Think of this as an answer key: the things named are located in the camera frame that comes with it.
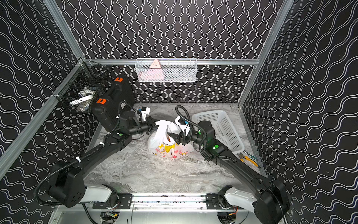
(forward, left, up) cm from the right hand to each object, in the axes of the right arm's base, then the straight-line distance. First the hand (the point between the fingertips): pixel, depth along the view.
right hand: (173, 125), depth 71 cm
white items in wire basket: (+10, +48, +6) cm, 49 cm away
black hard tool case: (+15, +41, -3) cm, 44 cm away
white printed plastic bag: (-4, +7, -13) cm, 15 cm away
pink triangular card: (+38, +13, +7) cm, 40 cm away
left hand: (+4, +5, -1) cm, 7 cm away
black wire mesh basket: (+24, +63, 0) cm, 67 cm away
